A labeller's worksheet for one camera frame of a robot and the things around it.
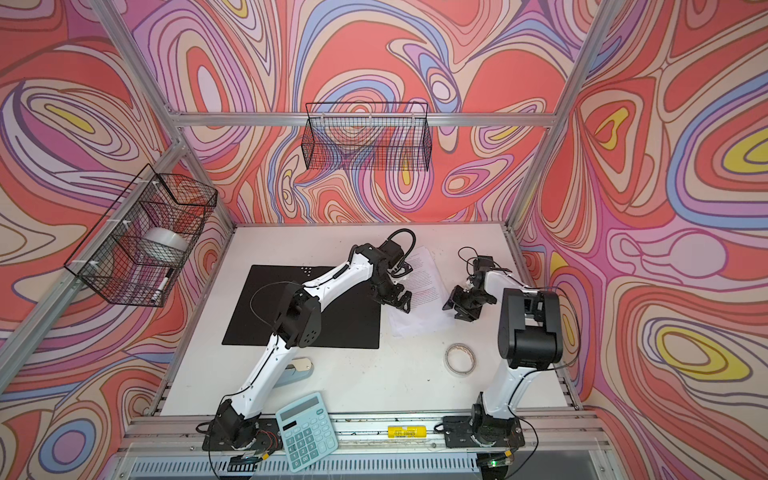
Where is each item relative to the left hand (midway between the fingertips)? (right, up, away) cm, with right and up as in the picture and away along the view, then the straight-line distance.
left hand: (402, 304), depth 95 cm
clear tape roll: (+16, -15, -8) cm, 24 cm away
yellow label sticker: (0, -28, -22) cm, 36 cm away
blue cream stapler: (-29, -16, -14) cm, 36 cm away
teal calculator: (-25, -27, -23) cm, 43 cm away
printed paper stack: (+9, -2, -1) cm, 9 cm away
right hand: (+16, -3, -1) cm, 16 cm away
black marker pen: (-60, +8, -23) cm, 65 cm away
